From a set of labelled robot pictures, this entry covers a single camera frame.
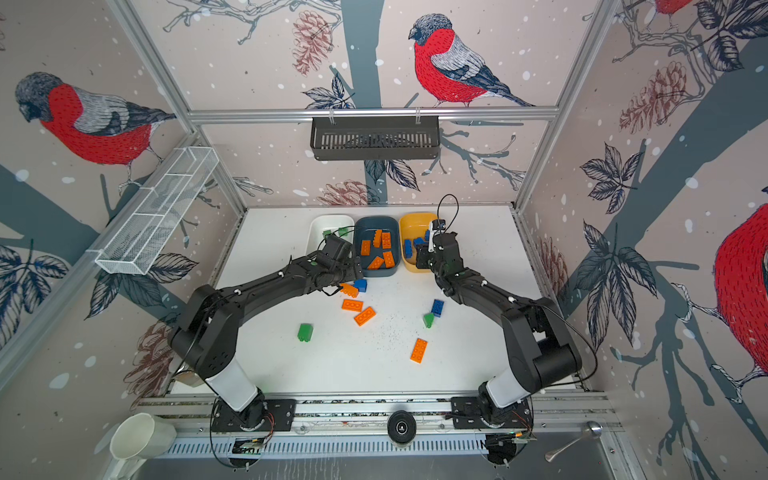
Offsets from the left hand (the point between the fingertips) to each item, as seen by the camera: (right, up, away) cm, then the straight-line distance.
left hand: (351, 269), depth 91 cm
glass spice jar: (-42, -28, -12) cm, 52 cm away
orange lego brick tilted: (+4, -14, 0) cm, 15 cm away
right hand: (+22, +7, +1) cm, 23 cm away
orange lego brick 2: (+11, +2, +13) cm, 17 cm away
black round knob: (+15, -30, -28) cm, 44 cm away
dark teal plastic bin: (+6, 0, +11) cm, 12 cm away
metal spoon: (+60, -36, -21) cm, 73 cm away
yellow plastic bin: (+21, +14, +22) cm, 34 cm away
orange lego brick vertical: (+11, +9, +18) cm, 23 cm away
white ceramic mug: (-46, -36, -23) cm, 62 cm away
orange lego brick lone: (+21, -22, -7) cm, 31 cm away
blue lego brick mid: (+27, -12, +1) cm, 30 cm away
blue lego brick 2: (+19, +7, +18) cm, 27 cm away
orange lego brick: (+7, +9, +17) cm, 20 cm away
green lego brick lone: (-13, -18, -5) cm, 23 cm away
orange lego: (+4, +6, +14) cm, 15 cm away
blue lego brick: (+2, -6, +7) cm, 9 cm away
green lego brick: (+24, -15, -2) cm, 28 cm away
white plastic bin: (-14, +14, +22) cm, 30 cm away
